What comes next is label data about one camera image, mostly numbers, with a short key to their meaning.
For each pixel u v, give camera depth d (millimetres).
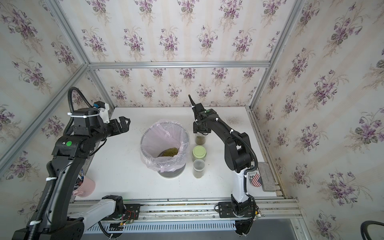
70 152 408
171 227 765
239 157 517
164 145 828
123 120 604
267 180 812
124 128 595
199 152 837
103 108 573
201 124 699
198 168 863
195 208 751
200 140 959
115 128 581
